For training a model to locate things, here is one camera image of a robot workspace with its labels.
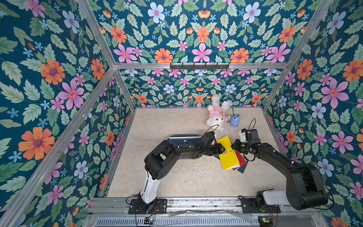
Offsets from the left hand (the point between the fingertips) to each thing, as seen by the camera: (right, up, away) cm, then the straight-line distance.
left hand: (225, 149), depth 88 cm
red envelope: (+11, -7, +2) cm, 14 cm away
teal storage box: (-26, +8, +4) cm, 28 cm away
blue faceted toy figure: (+11, +18, +15) cm, 26 cm away
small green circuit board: (-43, -34, -17) cm, 57 cm away
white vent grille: (-27, -33, -18) cm, 46 cm away
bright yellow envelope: (+3, -6, +1) cm, 6 cm away
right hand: (+5, +3, +2) cm, 6 cm away
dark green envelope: (+10, -12, -2) cm, 15 cm away
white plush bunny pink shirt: (-2, +21, +13) cm, 25 cm away
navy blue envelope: (-29, +4, +4) cm, 29 cm away
